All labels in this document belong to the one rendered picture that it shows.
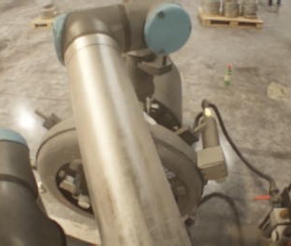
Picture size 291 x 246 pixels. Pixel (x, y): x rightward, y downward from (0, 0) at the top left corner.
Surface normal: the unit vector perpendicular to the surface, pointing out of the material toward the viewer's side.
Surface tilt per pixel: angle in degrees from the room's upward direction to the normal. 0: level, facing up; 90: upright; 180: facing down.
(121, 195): 21
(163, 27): 92
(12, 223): 39
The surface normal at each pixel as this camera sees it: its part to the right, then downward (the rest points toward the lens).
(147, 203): 0.25, -0.57
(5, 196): 0.53, -0.66
